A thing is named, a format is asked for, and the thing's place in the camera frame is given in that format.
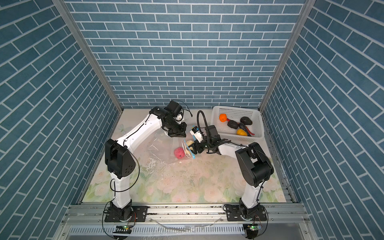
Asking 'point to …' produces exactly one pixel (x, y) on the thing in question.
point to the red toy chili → (245, 126)
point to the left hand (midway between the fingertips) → (187, 135)
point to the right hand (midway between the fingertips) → (189, 144)
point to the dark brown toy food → (233, 124)
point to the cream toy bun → (189, 142)
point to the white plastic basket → (236, 113)
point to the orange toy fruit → (222, 117)
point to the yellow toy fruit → (241, 132)
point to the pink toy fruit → (179, 152)
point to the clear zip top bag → (169, 149)
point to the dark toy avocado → (246, 120)
